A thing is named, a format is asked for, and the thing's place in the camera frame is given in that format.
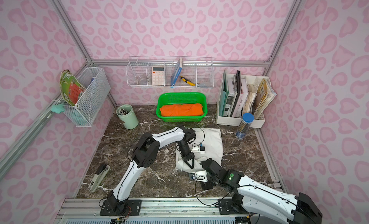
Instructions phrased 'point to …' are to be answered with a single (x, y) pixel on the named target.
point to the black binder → (238, 88)
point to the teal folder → (224, 94)
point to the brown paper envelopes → (267, 94)
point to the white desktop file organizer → (241, 99)
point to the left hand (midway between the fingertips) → (191, 163)
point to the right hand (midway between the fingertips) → (202, 169)
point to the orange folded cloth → (182, 109)
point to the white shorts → (211, 138)
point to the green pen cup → (126, 113)
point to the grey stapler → (99, 177)
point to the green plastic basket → (166, 98)
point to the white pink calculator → (158, 75)
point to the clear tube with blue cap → (247, 118)
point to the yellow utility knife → (190, 83)
